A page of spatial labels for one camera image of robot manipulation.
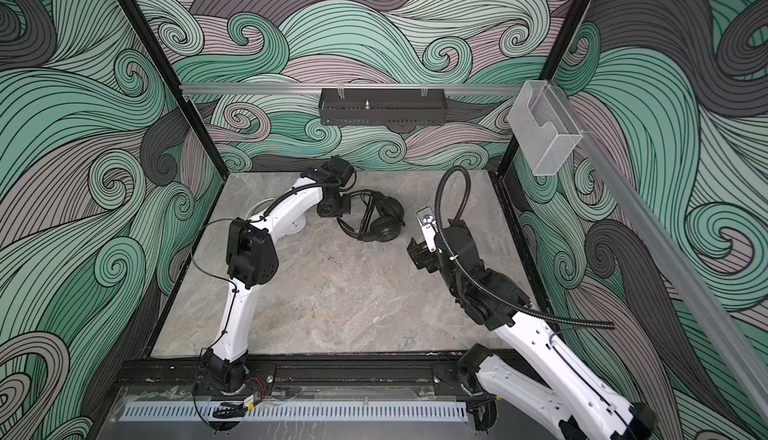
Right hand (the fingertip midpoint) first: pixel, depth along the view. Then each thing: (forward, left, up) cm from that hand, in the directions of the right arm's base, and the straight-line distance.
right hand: (435, 230), depth 70 cm
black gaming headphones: (+19, +16, -20) cm, 32 cm away
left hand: (+19, +25, -18) cm, 36 cm away
